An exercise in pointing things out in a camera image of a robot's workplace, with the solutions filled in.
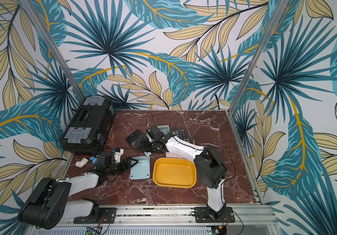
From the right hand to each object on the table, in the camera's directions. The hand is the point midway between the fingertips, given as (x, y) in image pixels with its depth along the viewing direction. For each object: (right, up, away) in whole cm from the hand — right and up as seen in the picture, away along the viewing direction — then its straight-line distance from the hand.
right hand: (144, 149), depth 88 cm
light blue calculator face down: (+3, +2, -10) cm, 11 cm away
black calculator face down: (-8, +5, +10) cm, 14 cm away
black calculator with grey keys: (+24, +8, +11) cm, 28 cm away
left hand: (-6, -9, -1) cm, 11 cm away
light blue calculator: (-2, -13, 0) cm, 13 cm away
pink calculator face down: (+15, -4, +5) cm, 17 cm away
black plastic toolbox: (-33, +12, -2) cm, 35 cm away
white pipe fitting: (-38, -9, 0) cm, 39 cm away
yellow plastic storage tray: (+20, -14, +1) cm, 25 cm away
